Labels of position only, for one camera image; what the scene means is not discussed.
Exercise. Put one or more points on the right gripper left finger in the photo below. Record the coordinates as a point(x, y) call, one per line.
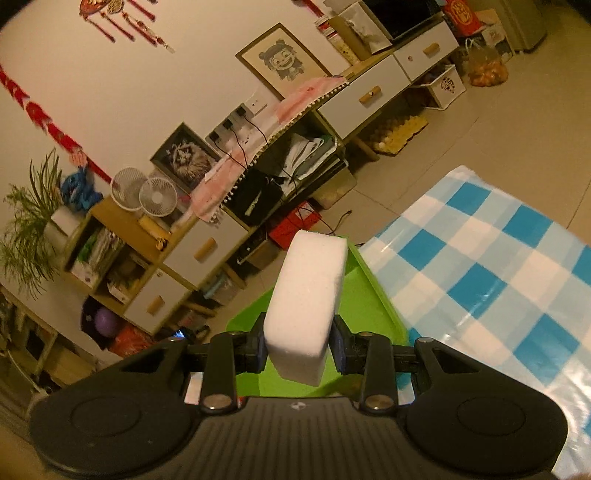
point(221, 360)

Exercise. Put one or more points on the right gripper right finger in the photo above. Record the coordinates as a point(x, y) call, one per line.
point(374, 357)

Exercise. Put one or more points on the white foam sponge block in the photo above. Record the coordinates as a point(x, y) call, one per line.
point(303, 305)

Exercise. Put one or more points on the green plastic bin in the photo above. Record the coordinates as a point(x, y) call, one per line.
point(364, 306)

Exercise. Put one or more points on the wooden white drawer cabinet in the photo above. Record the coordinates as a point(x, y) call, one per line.
point(133, 270)

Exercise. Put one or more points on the purple ball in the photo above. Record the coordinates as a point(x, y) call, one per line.
point(107, 323)

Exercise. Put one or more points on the blue white checkered tablecloth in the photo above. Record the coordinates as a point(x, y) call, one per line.
point(481, 271)

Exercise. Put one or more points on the red cardboard box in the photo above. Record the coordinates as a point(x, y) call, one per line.
point(303, 217)

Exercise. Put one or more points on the pink fringed cloth runner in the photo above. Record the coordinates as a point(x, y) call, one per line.
point(207, 196)

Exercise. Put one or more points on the black bag in shelf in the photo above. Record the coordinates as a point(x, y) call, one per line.
point(253, 197)

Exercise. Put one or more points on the white desk fan front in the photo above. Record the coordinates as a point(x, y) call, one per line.
point(158, 196)

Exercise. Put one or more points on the white desk fan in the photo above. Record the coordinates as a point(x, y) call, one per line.
point(158, 196)
point(125, 187)

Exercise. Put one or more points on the white desk fan rear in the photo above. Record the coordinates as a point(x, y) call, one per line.
point(125, 187)

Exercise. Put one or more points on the framed cat picture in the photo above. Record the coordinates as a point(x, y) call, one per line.
point(185, 158)

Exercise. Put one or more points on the egg carton tray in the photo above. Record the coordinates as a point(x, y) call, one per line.
point(391, 136)

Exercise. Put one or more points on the blue plush toy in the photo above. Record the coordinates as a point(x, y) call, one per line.
point(78, 192)

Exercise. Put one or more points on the potted green plant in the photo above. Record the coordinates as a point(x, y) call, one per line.
point(27, 256)

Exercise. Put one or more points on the white cutout storage box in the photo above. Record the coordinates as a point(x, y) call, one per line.
point(439, 88)

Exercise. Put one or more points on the framed cartoon girl drawing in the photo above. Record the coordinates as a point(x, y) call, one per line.
point(280, 61)

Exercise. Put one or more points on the bag of oranges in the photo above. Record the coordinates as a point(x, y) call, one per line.
point(485, 65)

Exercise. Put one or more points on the black microwave oven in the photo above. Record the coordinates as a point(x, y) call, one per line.
point(399, 17)

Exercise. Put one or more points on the red gift bag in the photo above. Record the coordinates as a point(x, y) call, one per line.
point(462, 16)

